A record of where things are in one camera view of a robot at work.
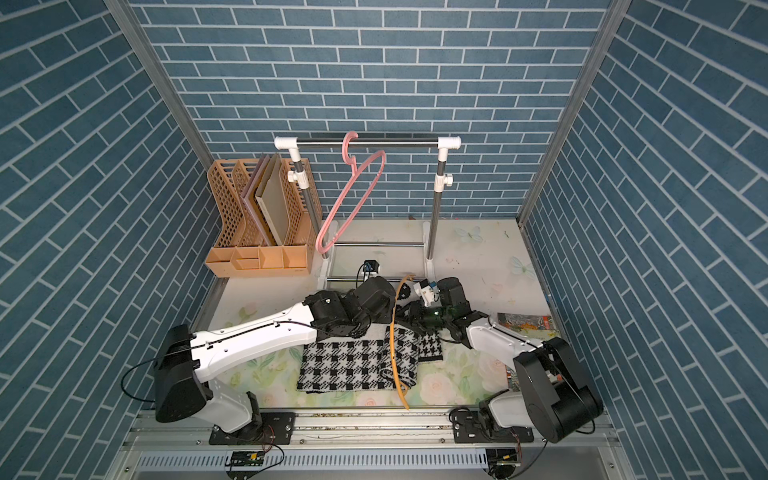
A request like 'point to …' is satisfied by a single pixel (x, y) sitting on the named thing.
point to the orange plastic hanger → (392, 345)
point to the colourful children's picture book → (537, 325)
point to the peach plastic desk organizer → (239, 249)
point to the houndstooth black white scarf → (366, 364)
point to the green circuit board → (248, 458)
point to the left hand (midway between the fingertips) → (398, 308)
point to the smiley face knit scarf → (406, 348)
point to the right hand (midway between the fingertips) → (398, 320)
